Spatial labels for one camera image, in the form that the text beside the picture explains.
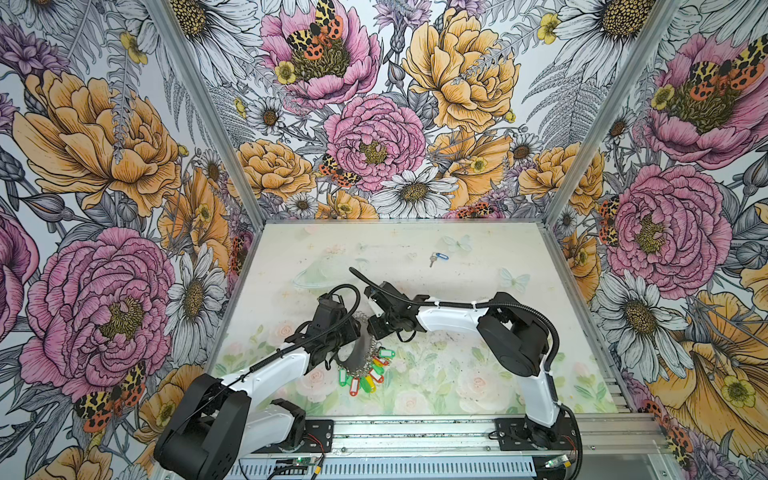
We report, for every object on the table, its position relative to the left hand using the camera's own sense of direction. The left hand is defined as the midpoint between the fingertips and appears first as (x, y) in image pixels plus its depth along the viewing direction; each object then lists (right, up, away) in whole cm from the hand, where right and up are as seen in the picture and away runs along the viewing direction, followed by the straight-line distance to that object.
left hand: (354, 335), depth 89 cm
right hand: (+6, -1, +2) cm, 6 cm away
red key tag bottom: (+1, -12, -7) cm, 14 cm away
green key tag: (+10, -5, -1) cm, 11 cm away
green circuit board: (-10, -25, -18) cm, 32 cm away
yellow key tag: (+6, -12, -6) cm, 14 cm away
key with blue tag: (+27, +23, +23) cm, 42 cm away
